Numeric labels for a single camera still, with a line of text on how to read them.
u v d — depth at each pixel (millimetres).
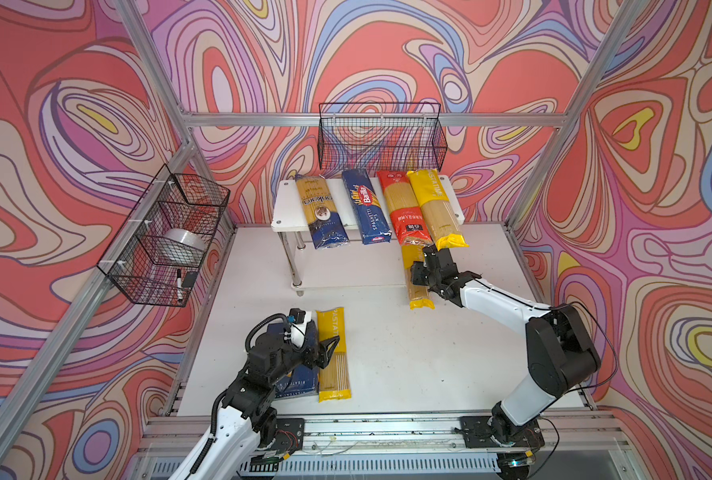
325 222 704
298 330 646
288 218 743
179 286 719
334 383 797
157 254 720
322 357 690
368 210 709
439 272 697
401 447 731
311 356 677
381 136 962
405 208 735
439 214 714
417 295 885
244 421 540
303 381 758
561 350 454
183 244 699
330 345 728
